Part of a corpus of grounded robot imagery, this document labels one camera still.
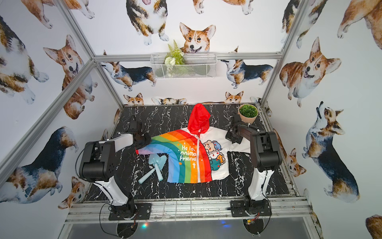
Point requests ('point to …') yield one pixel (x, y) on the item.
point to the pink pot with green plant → (248, 113)
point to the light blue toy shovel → (153, 159)
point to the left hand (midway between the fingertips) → (151, 138)
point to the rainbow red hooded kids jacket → (197, 154)
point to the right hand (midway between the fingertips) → (229, 137)
